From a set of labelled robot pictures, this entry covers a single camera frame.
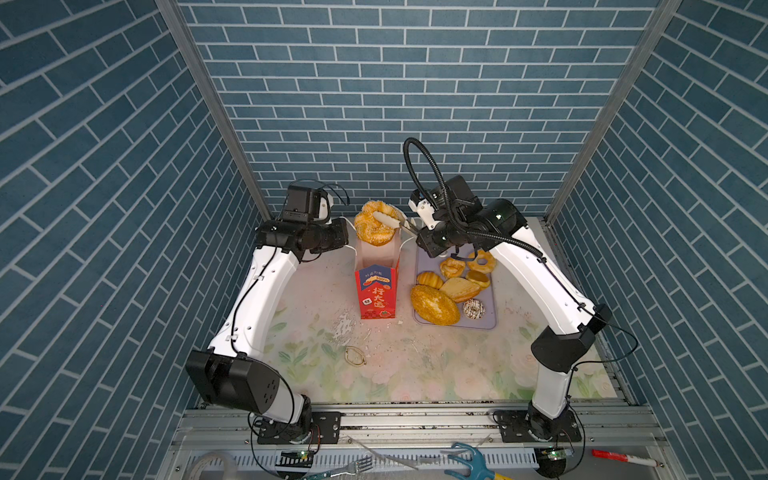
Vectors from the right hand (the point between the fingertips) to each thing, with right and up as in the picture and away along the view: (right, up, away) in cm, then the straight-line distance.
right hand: (418, 234), depth 73 cm
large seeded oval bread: (+6, -21, +16) cm, 27 cm away
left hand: (-17, +1, +4) cm, 18 cm away
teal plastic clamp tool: (+13, -54, -5) cm, 56 cm away
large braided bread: (-12, +2, +6) cm, 14 cm away
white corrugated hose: (-43, -53, -7) cm, 68 cm away
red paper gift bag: (-10, -8, +2) cm, 14 cm away
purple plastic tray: (+5, -9, +33) cm, 34 cm away
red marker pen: (+49, -53, -4) cm, 72 cm away
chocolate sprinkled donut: (+19, -23, +20) cm, 36 cm away
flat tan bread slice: (+15, -17, +21) cm, 31 cm away
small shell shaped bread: (+14, -11, +29) cm, 34 cm away
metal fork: (-15, -54, -5) cm, 56 cm away
